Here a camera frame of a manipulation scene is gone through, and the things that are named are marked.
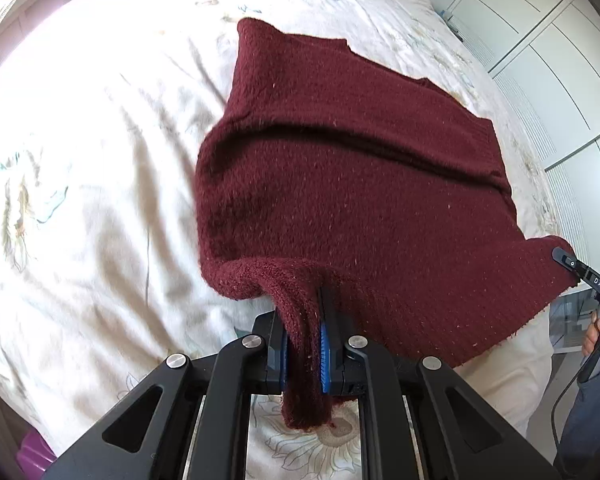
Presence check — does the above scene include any person's right forearm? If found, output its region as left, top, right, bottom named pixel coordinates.
left=552, top=355, right=600, bottom=480

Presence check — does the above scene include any black cable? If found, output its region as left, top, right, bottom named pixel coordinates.
left=551, top=355, right=593, bottom=461

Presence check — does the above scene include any purple plastic item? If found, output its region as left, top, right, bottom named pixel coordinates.
left=19, top=431, right=58, bottom=467

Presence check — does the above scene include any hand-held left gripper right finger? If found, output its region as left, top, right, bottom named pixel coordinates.
left=316, top=285, right=563, bottom=480

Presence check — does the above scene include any white floral duvet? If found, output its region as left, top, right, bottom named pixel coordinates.
left=0, top=0, right=556, bottom=480

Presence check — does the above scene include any dark red knitted sweater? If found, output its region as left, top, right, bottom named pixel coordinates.
left=194, top=17, right=578, bottom=433

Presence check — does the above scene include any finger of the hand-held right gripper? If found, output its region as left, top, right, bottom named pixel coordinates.
left=551, top=247, right=588, bottom=281

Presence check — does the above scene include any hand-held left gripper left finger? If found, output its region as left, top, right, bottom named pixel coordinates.
left=40, top=310, right=287, bottom=480

